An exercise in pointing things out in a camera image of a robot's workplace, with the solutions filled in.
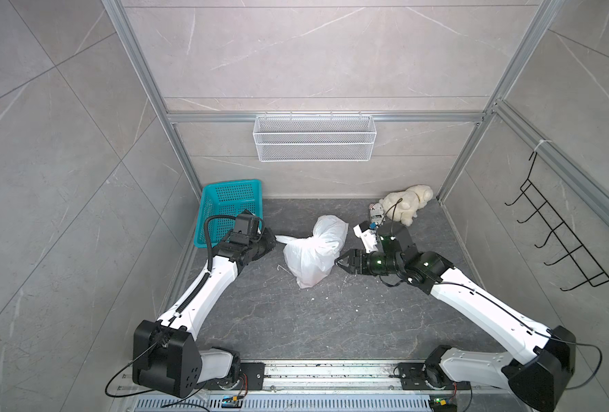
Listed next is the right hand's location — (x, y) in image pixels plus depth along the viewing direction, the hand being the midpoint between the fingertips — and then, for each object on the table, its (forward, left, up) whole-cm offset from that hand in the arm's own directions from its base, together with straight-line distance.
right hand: (344, 262), depth 73 cm
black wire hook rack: (-4, -56, +10) cm, 57 cm away
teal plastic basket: (+47, +46, -20) cm, 69 cm away
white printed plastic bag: (+3, +9, -4) cm, 10 cm away
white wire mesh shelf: (+53, +7, +8) cm, 54 cm away
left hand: (+13, +20, -3) cm, 24 cm away
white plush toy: (+33, -29, -12) cm, 45 cm away
